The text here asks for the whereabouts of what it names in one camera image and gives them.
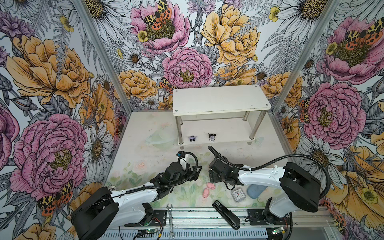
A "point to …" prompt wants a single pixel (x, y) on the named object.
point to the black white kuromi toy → (212, 137)
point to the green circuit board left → (151, 230)
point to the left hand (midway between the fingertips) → (195, 170)
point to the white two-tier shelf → (230, 115)
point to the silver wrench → (171, 234)
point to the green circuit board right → (277, 230)
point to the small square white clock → (238, 195)
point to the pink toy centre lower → (206, 192)
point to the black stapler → (231, 219)
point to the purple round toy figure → (192, 138)
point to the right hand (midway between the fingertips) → (218, 178)
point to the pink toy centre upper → (211, 185)
